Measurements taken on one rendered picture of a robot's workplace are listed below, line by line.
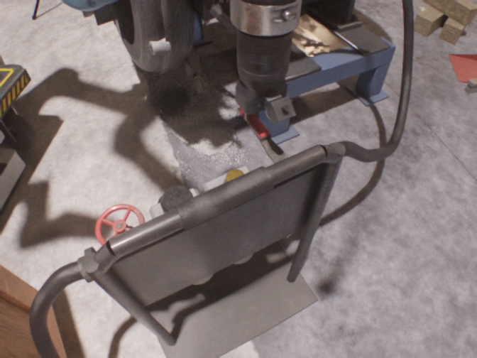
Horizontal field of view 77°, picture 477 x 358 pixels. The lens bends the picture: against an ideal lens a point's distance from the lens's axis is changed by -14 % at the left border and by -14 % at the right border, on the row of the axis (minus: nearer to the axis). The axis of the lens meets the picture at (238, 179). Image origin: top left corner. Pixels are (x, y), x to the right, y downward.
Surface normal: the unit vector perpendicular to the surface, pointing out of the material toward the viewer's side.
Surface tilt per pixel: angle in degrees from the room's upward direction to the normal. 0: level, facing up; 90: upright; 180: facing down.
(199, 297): 0
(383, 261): 0
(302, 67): 0
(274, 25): 91
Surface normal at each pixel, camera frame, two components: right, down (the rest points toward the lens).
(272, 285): 0.00, -0.58
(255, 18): -0.38, 0.75
